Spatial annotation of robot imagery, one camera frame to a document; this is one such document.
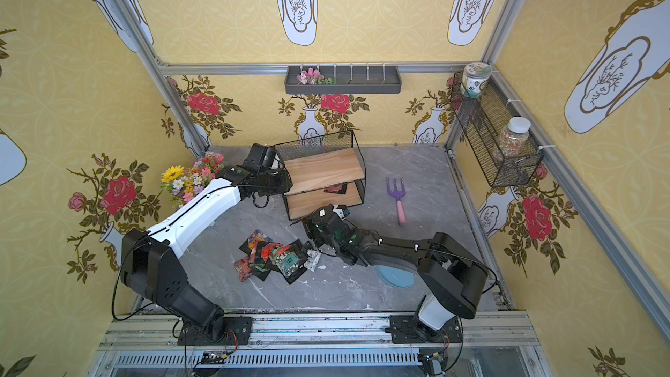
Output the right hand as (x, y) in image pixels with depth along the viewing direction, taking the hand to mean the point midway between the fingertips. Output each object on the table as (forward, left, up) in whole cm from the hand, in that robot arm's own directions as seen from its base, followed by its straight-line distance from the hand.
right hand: (303, 211), depth 83 cm
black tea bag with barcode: (-12, +3, -13) cm, 18 cm away
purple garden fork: (+17, -34, -14) cm, 41 cm away
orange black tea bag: (-6, +18, -13) cm, 23 cm away
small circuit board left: (-38, +22, -17) cm, 47 cm away
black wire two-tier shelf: (+18, -6, -1) cm, 19 cm away
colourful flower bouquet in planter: (+7, +40, +3) cm, 41 cm away
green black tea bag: (-8, +11, -13) cm, 18 cm away
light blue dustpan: (-15, -30, -15) cm, 37 cm away
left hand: (+9, +8, +3) cm, 12 cm away
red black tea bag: (-14, +19, -13) cm, 27 cm away
